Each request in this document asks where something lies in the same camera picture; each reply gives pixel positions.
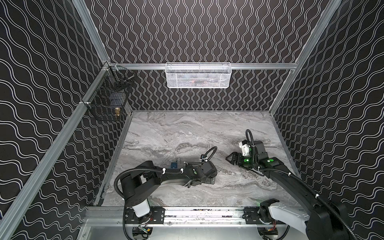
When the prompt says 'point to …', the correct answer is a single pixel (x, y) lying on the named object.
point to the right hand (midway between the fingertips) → (231, 160)
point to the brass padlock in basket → (117, 110)
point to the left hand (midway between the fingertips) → (213, 179)
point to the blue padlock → (174, 165)
